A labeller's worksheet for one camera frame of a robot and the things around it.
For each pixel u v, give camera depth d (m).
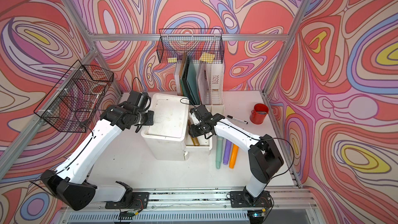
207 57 0.91
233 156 0.86
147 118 0.65
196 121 0.76
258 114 0.96
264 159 0.44
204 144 0.84
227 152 0.88
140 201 0.72
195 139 0.84
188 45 0.84
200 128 0.72
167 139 0.68
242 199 0.73
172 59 0.82
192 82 0.99
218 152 0.88
